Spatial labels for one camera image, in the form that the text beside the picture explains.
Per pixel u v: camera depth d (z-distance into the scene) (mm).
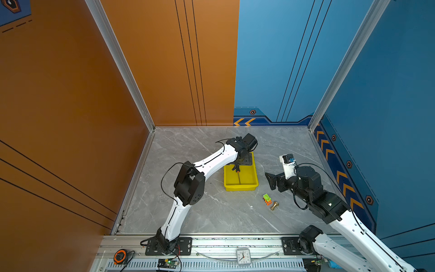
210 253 727
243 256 696
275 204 842
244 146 707
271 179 640
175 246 697
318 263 696
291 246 725
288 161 609
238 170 965
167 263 704
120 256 684
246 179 929
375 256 409
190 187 536
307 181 514
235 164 645
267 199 847
